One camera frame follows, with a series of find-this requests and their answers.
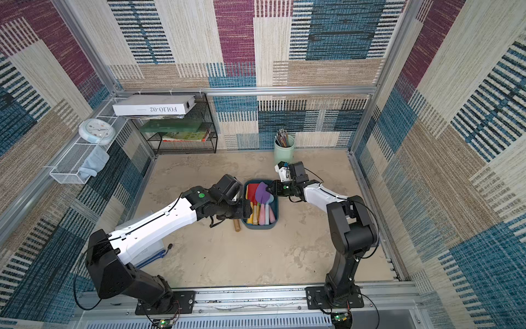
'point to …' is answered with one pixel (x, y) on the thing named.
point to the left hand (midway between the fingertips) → (245, 211)
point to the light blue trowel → (270, 201)
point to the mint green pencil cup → (285, 154)
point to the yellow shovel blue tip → (250, 220)
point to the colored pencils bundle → (282, 138)
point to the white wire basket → (85, 153)
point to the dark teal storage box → (276, 210)
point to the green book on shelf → (171, 125)
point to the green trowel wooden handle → (238, 227)
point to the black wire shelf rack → (201, 110)
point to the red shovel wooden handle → (252, 193)
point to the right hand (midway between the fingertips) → (268, 186)
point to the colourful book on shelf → (185, 136)
